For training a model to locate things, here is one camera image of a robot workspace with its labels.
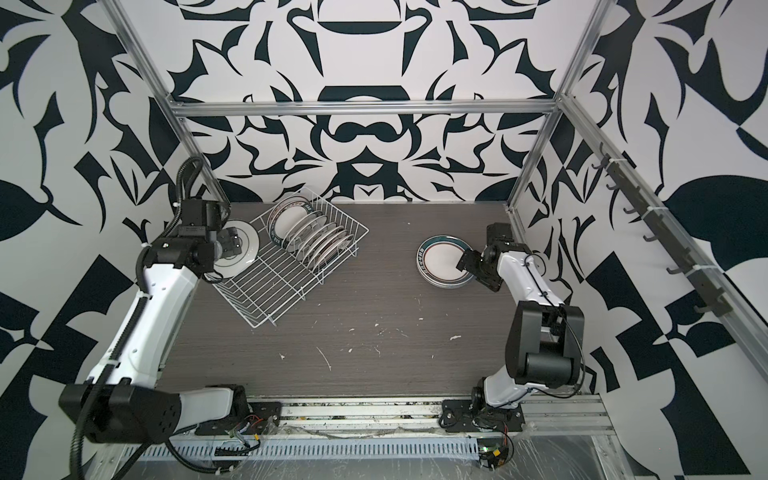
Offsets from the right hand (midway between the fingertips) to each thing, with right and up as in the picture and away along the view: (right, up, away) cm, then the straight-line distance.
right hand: (471, 266), depth 91 cm
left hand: (-71, +8, -16) cm, 73 cm away
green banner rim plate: (-58, +17, +6) cm, 61 cm away
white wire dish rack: (-53, +8, +9) cm, 54 cm away
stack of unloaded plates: (-8, +1, +11) cm, 14 cm away
